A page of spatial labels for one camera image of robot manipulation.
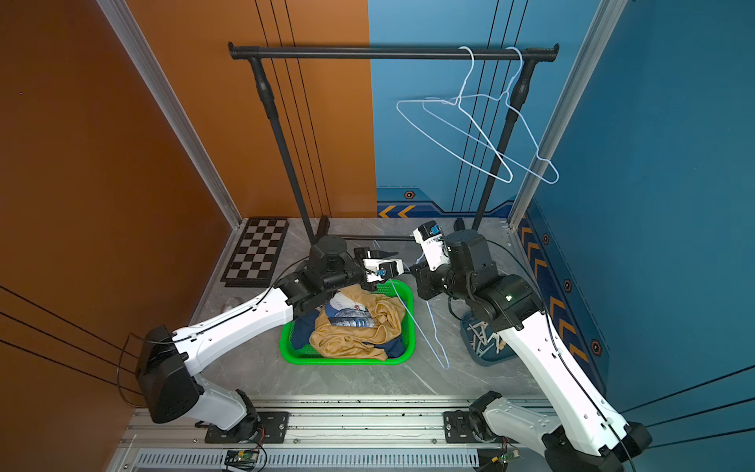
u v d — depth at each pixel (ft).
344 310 2.66
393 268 1.90
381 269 1.90
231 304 3.01
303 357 2.77
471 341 2.85
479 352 2.78
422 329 2.95
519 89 2.01
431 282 1.84
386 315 2.71
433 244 1.82
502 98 2.07
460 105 2.11
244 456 2.34
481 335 2.86
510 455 2.25
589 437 1.17
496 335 2.89
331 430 2.48
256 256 3.45
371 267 1.90
